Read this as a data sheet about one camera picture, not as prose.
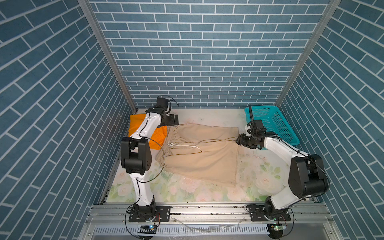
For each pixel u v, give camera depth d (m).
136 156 0.52
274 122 1.15
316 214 0.74
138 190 0.58
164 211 0.74
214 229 0.71
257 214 0.74
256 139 0.68
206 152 0.95
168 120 0.85
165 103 0.79
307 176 0.46
